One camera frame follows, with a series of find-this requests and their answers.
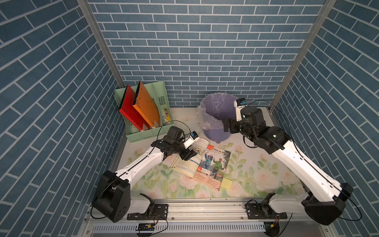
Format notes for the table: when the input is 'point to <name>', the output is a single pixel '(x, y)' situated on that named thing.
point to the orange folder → (145, 103)
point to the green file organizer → (134, 88)
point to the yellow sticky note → (226, 183)
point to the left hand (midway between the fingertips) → (195, 148)
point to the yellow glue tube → (167, 115)
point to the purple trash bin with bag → (211, 110)
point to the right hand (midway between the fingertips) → (230, 116)
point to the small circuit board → (146, 227)
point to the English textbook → (208, 166)
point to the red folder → (127, 108)
